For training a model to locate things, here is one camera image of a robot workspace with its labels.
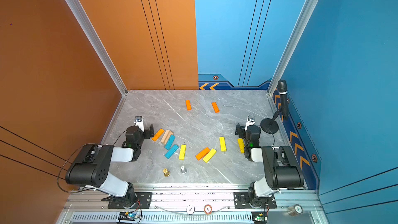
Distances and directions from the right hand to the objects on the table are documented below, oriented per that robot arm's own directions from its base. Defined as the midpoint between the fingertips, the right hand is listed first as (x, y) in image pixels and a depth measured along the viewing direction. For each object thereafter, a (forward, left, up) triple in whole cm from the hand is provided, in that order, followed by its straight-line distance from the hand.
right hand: (247, 124), depth 94 cm
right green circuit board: (-45, 0, -8) cm, 46 cm away
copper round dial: (-43, +24, -6) cm, 50 cm away
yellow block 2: (-10, +16, -5) cm, 19 cm away
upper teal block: (-10, +47, -4) cm, 48 cm away
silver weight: (-26, +37, -3) cm, 46 cm away
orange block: (+21, +38, -5) cm, 44 cm away
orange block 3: (-17, +28, -5) cm, 34 cm away
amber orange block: (-4, +55, -4) cm, 56 cm away
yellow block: (-18, +23, -5) cm, 30 cm away
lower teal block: (-16, +46, -6) cm, 49 cm away
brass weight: (-28, +45, -1) cm, 53 cm away
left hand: (0, +63, +1) cm, 63 cm away
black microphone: (+7, -14, +25) cm, 30 cm away
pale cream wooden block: (-6, +51, -4) cm, 51 cm away
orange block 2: (+19, +18, -6) cm, 27 cm away
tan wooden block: (-4, +48, -4) cm, 48 cm away
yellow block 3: (-10, +4, -6) cm, 12 cm away
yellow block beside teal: (-15, +39, -5) cm, 42 cm away
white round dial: (-43, +33, -6) cm, 54 cm away
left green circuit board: (-46, +62, -7) cm, 77 cm away
